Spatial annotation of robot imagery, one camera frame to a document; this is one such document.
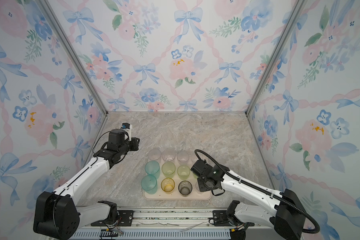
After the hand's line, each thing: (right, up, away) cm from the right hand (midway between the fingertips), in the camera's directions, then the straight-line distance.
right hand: (203, 184), depth 79 cm
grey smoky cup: (-10, -3, +4) cm, 11 cm away
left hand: (-36, +24, +5) cm, 44 cm away
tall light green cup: (-20, +6, +9) cm, 22 cm away
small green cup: (-11, +4, +8) cm, 14 cm away
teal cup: (-28, +8, +5) cm, 29 cm away
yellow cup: (-19, -2, +4) cm, 20 cm away
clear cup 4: (-6, +16, -9) cm, 19 cm away
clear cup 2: (-11, +11, +15) cm, 22 cm away
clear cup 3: (-20, +13, +15) cm, 28 cm away
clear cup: (-28, +14, +13) cm, 34 cm away
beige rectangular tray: (-14, +2, -1) cm, 14 cm away
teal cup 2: (-30, -1, +3) cm, 30 cm away
